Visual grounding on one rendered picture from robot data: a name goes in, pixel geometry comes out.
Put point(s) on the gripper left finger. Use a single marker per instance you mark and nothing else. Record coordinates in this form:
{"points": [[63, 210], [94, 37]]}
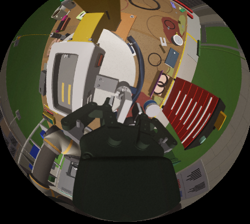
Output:
{"points": [[78, 114]]}

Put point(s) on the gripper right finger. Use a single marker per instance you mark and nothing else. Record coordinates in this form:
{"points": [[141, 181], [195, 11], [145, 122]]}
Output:
{"points": [[154, 126]]}

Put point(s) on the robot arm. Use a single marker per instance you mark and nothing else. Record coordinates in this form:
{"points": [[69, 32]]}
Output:
{"points": [[46, 155]]}

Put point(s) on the white battery pack blue band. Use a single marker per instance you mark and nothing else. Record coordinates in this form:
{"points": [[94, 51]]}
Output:
{"points": [[154, 110]]}

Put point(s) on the white grey dock block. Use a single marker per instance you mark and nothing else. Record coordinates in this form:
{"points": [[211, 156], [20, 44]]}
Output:
{"points": [[125, 108]]}

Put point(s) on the white lifter head body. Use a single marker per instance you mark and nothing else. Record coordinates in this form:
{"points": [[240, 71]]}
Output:
{"points": [[86, 71]]}

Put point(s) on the grey index pin knob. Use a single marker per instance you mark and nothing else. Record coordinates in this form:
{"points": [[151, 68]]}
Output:
{"points": [[124, 89]]}

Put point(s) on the yellow red handheld device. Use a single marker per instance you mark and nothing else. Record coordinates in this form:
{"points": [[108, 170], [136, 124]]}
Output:
{"points": [[48, 117]]}

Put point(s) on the purple edged tray with rings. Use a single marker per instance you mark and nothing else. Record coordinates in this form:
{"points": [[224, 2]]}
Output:
{"points": [[162, 85]]}

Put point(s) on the red drawer cabinet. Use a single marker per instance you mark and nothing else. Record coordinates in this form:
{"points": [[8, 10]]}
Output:
{"points": [[193, 110]]}

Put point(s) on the grey side box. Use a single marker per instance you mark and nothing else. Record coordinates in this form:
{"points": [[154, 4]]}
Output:
{"points": [[42, 83]]}

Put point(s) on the grey shelf unit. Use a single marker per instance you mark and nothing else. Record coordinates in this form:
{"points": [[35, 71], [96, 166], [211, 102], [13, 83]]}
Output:
{"points": [[64, 179]]}

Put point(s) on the blue flat box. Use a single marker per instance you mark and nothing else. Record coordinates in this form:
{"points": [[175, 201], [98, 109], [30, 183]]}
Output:
{"points": [[171, 57]]}

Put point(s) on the black short cylinder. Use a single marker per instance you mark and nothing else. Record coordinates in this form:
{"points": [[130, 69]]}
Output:
{"points": [[56, 35]]}

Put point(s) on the white round tin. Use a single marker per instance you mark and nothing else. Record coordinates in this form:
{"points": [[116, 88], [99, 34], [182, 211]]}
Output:
{"points": [[177, 39]]}

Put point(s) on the green edge clamp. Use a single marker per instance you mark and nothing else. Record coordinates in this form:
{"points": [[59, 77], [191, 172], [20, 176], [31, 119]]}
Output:
{"points": [[198, 48]]}

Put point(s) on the brown flat box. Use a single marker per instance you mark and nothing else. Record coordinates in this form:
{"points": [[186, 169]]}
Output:
{"points": [[65, 25]]}

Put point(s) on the magenta pen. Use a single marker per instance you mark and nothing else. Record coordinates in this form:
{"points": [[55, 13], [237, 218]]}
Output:
{"points": [[62, 22]]}

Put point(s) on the light green card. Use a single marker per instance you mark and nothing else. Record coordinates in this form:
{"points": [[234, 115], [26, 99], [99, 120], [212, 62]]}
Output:
{"points": [[80, 15]]}

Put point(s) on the orange flat plate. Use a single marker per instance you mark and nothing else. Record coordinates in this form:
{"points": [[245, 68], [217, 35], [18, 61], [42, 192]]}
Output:
{"points": [[127, 23]]}

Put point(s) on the grey metal cylinder cup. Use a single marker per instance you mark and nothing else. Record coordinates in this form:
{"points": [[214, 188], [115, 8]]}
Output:
{"points": [[63, 8]]}

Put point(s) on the green small card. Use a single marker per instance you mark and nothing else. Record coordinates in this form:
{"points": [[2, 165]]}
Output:
{"points": [[182, 10]]}

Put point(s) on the purple small strip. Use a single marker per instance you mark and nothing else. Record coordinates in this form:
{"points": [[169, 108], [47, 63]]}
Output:
{"points": [[173, 5]]}

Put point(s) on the grey pin bracket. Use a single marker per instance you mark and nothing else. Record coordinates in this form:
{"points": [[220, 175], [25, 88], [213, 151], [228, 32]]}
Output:
{"points": [[106, 83]]}

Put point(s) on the red rocker switch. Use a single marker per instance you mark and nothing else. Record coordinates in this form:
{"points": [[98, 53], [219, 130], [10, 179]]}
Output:
{"points": [[100, 59]]}

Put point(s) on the grey sign on post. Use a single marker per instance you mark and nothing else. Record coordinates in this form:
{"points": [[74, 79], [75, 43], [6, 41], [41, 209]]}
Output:
{"points": [[18, 114], [17, 41]]}

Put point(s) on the white wall poster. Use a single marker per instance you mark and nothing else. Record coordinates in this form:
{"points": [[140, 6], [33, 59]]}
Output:
{"points": [[195, 181]]}

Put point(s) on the white c-shaped bracket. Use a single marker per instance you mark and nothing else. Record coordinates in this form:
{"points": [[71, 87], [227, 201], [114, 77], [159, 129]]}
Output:
{"points": [[161, 41]]}

